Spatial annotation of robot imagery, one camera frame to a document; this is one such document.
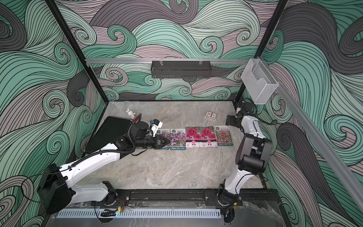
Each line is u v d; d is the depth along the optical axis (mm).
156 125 694
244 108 726
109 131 1004
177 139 957
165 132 1003
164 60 925
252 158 482
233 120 850
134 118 1069
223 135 979
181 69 947
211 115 1097
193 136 976
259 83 726
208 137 976
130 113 1033
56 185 385
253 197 744
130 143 576
